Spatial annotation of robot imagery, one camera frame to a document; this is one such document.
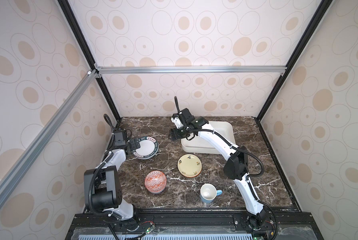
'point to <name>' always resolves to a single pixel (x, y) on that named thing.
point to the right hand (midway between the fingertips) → (172, 135)
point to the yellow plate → (189, 166)
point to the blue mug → (208, 193)
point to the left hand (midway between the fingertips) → (133, 139)
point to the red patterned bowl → (155, 182)
